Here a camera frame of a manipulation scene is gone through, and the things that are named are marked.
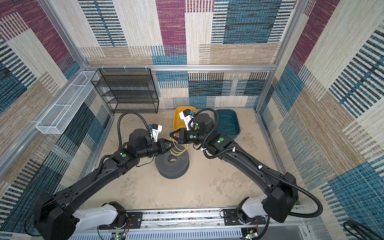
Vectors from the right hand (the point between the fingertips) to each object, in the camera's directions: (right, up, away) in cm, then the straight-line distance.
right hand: (170, 138), depth 68 cm
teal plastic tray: (+38, +14, +41) cm, 57 cm away
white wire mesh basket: (-54, +9, +4) cm, 55 cm away
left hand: (+2, -2, +5) cm, 6 cm away
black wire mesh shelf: (-37, +30, +42) cm, 63 cm away
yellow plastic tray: (0, +7, +39) cm, 40 cm away
